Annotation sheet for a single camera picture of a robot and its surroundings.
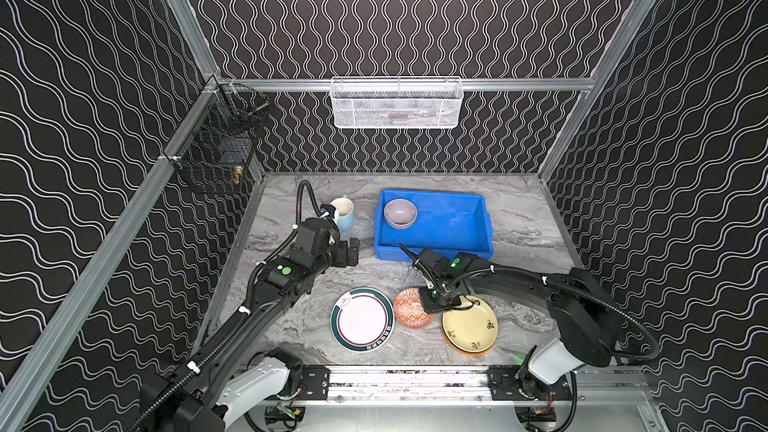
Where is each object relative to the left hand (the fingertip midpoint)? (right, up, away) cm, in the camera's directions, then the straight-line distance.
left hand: (342, 238), depth 78 cm
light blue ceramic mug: (-2, +6, +18) cm, 19 cm away
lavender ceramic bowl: (+16, +6, +26) cm, 31 cm away
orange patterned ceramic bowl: (+18, -22, +8) cm, 29 cm away
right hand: (+24, -21, +6) cm, 32 cm away
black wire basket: (-40, +27, +14) cm, 51 cm away
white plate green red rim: (+5, -23, +6) cm, 25 cm away
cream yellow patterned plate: (+35, -26, +4) cm, 44 cm away
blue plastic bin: (+35, +2, +29) cm, 46 cm away
